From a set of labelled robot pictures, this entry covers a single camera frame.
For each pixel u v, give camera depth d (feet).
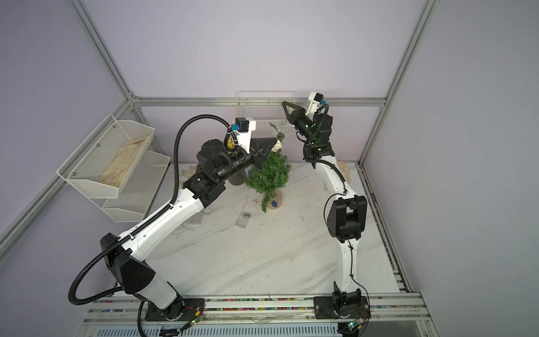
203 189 1.66
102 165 2.50
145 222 1.46
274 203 3.05
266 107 3.10
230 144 1.79
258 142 1.87
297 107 2.39
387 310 2.45
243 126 1.69
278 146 2.05
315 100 2.35
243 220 3.22
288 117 2.51
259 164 1.85
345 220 1.81
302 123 2.35
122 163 2.59
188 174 3.77
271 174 2.77
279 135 2.60
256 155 1.78
